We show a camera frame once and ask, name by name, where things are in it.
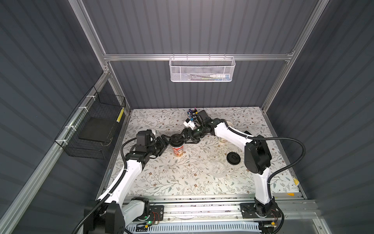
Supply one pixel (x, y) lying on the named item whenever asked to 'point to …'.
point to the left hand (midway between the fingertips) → (172, 142)
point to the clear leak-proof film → (216, 169)
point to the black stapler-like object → (247, 132)
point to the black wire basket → (89, 132)
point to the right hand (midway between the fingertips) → (183, 141)
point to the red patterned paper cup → (178, 151)
